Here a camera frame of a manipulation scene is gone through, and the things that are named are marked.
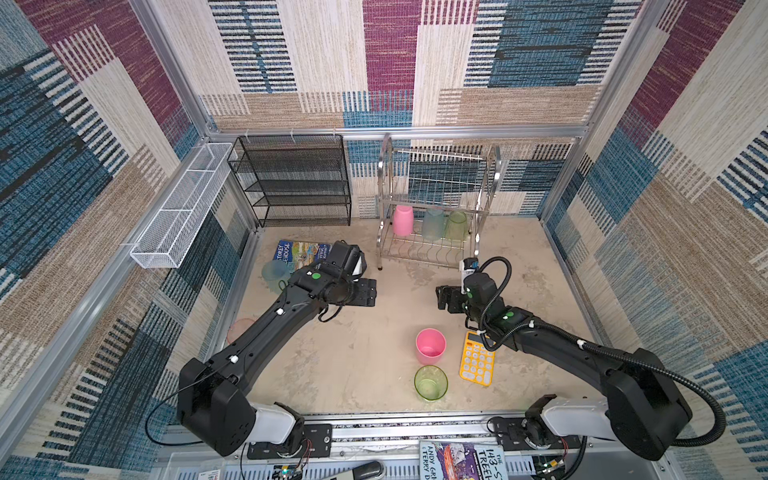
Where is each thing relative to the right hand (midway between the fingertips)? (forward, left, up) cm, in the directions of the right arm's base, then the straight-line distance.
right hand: (451, 292), depth 87 cm
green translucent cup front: (-22, +8, -9) cm, 25 cm away
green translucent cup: (+27, -7, -1) cm, 27 cm away
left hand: (-2, +24, +7) cm, 25 cm away
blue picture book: (+23, +50, -9) cm, 55 cm away
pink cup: (+29, +12, +1) cm, 31 cm away
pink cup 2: (-12, +7, -8) cm, 16 cm away
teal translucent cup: (+29, +1, -2) cm, 30 cm away
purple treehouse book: (-39, +2, -9) cm, 40 cm away
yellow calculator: (-16, -7, -10) cm, 20 cm away
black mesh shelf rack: (+45, +51, +6) cm, 68 cm away
